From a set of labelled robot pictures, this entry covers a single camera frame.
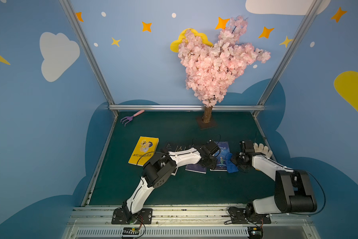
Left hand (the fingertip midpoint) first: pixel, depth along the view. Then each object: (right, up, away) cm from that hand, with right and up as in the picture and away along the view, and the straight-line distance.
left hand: (214, 163), depth 92 cm
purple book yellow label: (-11, -3, -1) cm, 12 cm away
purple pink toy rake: (-64, +29, +23) cm, 74 cm away
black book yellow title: (-28, +9, +8) cm, 31 cm away
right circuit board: (+16, -30, -18) cm, 39 cm away
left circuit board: (-46, -30, -18) cm, 58 cm away
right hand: (+13, +2, +3) cm, 14 cm away
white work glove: (+35, +7, +9) cm, 37 cm away
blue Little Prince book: (+5, -1, 0) cm, 5 cm away
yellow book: (-46, +7, +6) cm, 47 cm away
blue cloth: (+9, -2, -3) cm, 10 cm away
